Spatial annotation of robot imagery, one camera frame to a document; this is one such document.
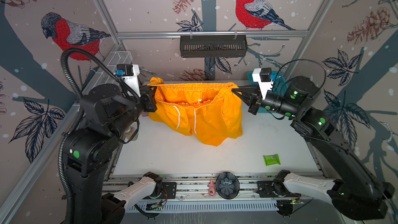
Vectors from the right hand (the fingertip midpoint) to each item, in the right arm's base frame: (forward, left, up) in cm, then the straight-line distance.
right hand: (229, 91), depth 52 cm
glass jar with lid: (+2, +52, -39) cm, 65 cm away
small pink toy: (-22, +6, -45) cm, 51 cm away
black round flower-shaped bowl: (-19, -2, -48) cm, 51 cm away
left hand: (-1, +25, +4) cm, 25 cm away
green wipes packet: (-6, -27, -48) cm, 55 cm away
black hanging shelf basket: (+60, +6, -18) cm, 63 cm away
